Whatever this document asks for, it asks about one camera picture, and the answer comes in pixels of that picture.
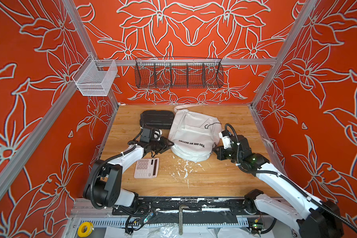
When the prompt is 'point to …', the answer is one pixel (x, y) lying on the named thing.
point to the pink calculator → (147, 168)
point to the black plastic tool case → (159, 119)
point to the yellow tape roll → (85, 229)
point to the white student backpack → (193, 134)
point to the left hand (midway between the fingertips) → (172, 144)
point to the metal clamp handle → (180, 217)
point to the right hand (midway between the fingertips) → (212, 148)
